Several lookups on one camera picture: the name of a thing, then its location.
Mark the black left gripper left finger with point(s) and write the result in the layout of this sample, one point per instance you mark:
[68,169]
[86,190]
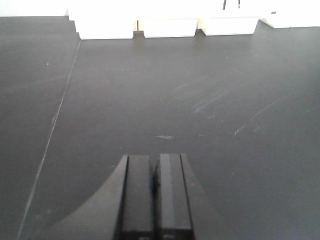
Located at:
[135,200]

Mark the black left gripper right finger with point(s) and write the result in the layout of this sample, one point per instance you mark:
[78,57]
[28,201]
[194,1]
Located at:
[172,200]

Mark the white plastic box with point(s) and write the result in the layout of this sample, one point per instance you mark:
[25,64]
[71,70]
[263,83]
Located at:
[228,25]
[105,27]
[170,27]

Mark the white test tube rack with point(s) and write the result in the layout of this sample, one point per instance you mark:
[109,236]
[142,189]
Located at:
[290,17]

